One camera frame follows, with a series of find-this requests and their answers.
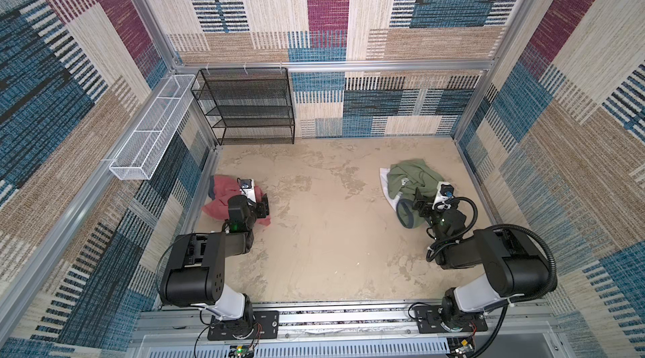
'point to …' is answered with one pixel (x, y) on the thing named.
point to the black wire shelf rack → (248, 106)
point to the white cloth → (385, 183)
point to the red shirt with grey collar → (221, 189)
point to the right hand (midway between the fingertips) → (430, 191)
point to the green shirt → (403, 179)
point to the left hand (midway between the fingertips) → (256, 191)
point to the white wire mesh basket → (142, 151)
